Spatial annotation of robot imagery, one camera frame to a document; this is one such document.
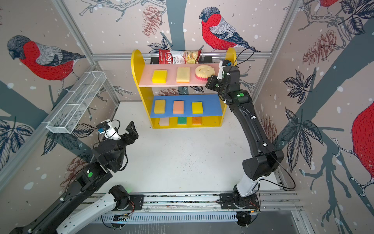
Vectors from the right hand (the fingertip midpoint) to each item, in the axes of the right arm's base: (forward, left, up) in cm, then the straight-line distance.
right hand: (203, 80), depth 73 cm
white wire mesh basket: (-4, +70, -9) cm, 71 cm away
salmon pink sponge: (+3, +16, -24) cm, 29 cm away
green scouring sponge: (+3, +15, -38) cm, 41 cm away
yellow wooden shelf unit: (+7, -8, -27) cm, 29 cm away
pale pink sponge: (+1, +28, -37) cm, 46 cm away
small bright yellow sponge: (+5, +3, -26) cm, 27 cm away
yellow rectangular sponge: (+5, +29, -26) cm, 39 cm away
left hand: (-24, +35, -7) cm, 43 cm away
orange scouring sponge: (+4, +4, -39) cm, 39 cm away
